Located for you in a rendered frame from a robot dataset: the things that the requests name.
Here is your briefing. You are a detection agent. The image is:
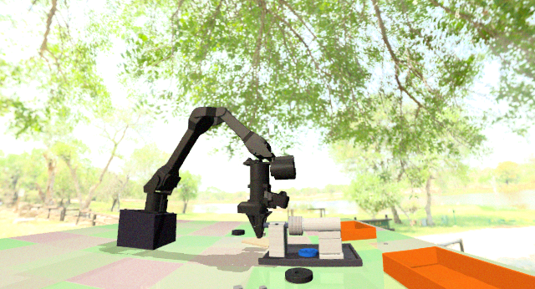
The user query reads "orange rectangular tray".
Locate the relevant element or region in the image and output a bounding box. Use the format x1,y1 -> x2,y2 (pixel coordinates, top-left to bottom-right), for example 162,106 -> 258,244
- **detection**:
340,221 -> 377,241
382,246 -> 535,289

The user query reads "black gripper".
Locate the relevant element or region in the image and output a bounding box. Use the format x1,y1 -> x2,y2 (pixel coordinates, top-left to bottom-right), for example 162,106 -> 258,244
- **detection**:
237,180 -> 277,239

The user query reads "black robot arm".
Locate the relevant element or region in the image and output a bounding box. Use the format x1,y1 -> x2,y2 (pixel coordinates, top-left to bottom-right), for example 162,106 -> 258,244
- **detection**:
141,106 -> 297,213

